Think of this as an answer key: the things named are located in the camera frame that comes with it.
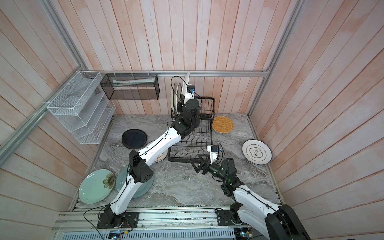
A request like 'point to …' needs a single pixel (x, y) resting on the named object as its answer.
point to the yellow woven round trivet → (222, 124)
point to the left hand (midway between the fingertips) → (182, 96)
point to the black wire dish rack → (194, 147)
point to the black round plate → (134, 138)
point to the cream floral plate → (173, 98)
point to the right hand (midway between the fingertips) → (194, 158)
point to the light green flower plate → (97, 186)
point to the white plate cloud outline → (257, 151)
